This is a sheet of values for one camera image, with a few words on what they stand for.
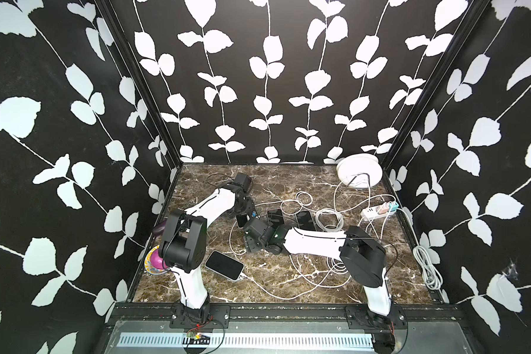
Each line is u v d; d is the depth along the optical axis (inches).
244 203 33.8
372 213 39.0
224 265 34.0
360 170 38.8
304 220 38.7
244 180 30.1
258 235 26.1
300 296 30.9
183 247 19.2
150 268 31.5
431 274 32.8
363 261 19.1
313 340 27.6
